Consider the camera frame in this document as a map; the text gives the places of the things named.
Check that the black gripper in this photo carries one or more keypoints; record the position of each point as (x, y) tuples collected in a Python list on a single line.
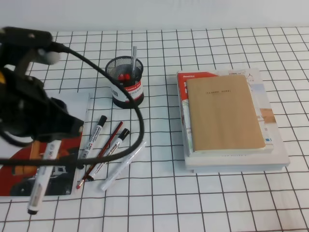
[(27, 111)]

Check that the red and white book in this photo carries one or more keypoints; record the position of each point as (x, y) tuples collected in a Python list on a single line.
[(182, 78)]

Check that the white paint marker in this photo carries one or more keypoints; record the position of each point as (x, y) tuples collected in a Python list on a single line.
[(125, 163)]

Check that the dark red pencil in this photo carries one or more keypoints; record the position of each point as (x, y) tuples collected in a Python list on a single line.
[(100, 154)]

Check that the white magazine under notebook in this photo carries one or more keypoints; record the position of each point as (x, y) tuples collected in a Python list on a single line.
[(266, 119)]

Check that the left black capped white marker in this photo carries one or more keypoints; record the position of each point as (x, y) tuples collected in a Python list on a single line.
[(90, 145)]

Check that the black capped white marker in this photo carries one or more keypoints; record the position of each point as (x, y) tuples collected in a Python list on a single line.
[(90, 145), (92, 175)]

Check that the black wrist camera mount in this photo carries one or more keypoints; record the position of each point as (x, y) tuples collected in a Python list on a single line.
[(19, 47)]

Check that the middle black capped white marker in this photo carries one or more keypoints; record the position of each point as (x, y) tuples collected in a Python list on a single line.
[(92, 175)]

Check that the clear ballpoint pen in holder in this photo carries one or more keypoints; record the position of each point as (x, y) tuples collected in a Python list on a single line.
[(133, 59)]

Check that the robot brochure booklet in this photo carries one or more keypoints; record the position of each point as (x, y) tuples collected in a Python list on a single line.
[(19, 180)]

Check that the tan classic note notebook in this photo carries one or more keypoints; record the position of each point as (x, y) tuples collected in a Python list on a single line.
[(222, 115)]

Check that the red capped pens in holder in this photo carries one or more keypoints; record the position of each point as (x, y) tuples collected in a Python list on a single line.
[(124, 77)]

